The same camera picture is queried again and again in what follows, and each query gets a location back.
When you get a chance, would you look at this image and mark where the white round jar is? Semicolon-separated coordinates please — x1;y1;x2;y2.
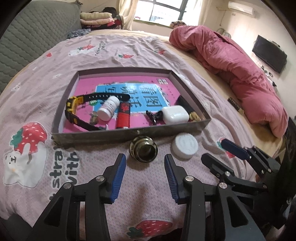
171;133;199;160

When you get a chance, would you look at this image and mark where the white earbuds case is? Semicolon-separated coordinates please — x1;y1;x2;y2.
161;105;189;125

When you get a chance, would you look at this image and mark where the brass door knob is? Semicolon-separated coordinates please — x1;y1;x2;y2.
129;136;158;163

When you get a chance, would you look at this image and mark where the small white pill bottle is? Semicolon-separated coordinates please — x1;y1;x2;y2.
97;96;120;121

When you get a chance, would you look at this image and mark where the red black lighter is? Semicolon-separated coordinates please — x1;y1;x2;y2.
116;102;130;129

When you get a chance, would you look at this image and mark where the pink strawberry bed sheet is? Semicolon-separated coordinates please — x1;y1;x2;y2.
1;35;255;240

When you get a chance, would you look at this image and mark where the red pink duvet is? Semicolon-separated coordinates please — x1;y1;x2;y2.
169;26;288;138

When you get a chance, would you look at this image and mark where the black gold lipstick in tray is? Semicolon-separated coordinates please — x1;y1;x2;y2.
176;95;201;121

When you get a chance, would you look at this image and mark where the black gold lipstick on bed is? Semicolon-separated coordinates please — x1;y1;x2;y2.
227;97;244;115

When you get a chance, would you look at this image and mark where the black hair clip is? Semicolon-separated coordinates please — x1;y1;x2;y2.
145;110;164;126

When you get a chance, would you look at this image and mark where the pink and blue book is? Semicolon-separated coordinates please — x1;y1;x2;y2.
63;75;186;133

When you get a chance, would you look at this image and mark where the grey cardboard tray box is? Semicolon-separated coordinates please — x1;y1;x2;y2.
52;67;211;146

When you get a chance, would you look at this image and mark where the black and yellow wristwatch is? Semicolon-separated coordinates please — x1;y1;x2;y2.
65;92;130;131

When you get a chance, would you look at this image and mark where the white air conditioner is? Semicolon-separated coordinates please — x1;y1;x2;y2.
228;1;254;16

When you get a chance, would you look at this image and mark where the floral bundle on windowsill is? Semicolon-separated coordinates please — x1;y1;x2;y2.
170;21;186;29

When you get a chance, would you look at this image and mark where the cream curtain right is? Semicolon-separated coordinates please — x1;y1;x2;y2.
198;0;217;27

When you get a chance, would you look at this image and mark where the cream curtain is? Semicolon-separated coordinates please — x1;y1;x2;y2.
118;0;138;31
198;0;217;27

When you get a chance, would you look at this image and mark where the dark patterned cloth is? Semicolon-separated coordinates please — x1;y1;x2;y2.
67;29;91;39

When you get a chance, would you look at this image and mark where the cream curtain left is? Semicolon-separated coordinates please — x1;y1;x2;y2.
118;0;138;31

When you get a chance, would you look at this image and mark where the stack of folded clothes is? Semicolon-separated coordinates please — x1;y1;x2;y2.
80;7;122;31

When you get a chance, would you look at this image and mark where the grey quilted headboard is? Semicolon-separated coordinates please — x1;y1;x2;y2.
1;1;81;91

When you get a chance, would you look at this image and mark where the black wall television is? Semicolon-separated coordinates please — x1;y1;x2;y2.
252;35;287;74

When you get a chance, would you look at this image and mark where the window with dark frame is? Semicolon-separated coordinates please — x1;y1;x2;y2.
134;0;188;26

